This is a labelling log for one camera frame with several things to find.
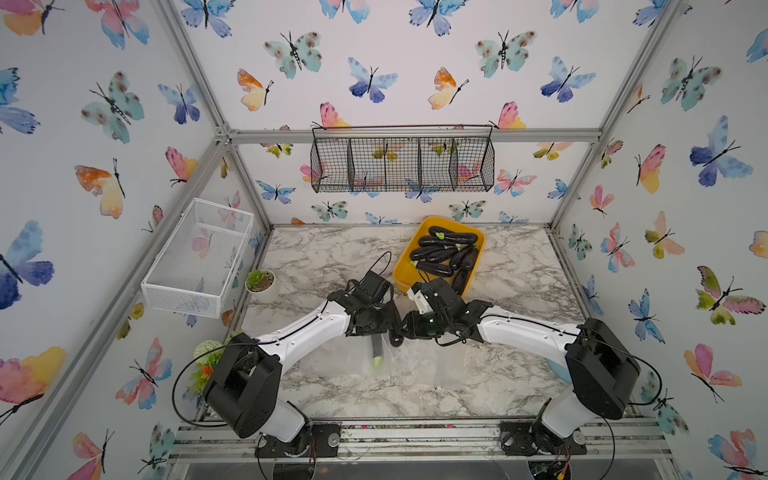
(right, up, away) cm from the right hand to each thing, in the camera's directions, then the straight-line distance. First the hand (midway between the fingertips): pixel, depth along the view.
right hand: (399, 329), depth 81 cm
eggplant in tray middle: (+12, +15, +23) cm, 30 cm away
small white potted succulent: (-43, +11, +13) cm, 46 cm away
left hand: (-1, +1, +4) cm, 4 cm away
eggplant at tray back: (+22, +26, +30) cm, 45 cm away
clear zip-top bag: (+7, -11, +6) cm, 15 cm away
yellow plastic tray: (+3, +13, +24) cm, 27 cm away
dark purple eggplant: (-6, -6, +5) cm, 10 cm away
